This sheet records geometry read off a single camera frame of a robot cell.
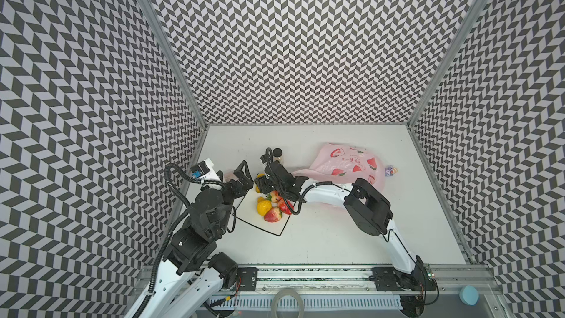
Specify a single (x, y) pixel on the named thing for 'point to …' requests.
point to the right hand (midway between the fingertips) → (260, 182)
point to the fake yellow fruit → (263, 205)
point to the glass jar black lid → (277, 154)
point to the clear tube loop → (286, 291)
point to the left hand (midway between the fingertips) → (236, 168)
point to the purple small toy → (390, 171)
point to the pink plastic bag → (344, 164)
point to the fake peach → (274, 196)
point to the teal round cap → (469, 295)
